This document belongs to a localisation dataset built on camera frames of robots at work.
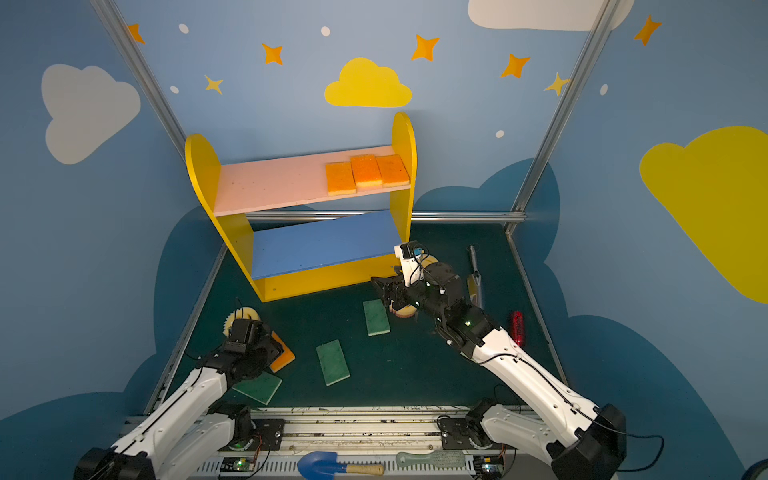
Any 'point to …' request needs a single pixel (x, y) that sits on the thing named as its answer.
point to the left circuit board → (237, 464)
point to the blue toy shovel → (324, 465)
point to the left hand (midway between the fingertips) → (276, 348)
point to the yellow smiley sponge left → (241, 313)
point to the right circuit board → (490, 467)
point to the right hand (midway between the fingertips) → (387, 270)
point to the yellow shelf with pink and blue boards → (314, 223)
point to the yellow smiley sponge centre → (405, 312)
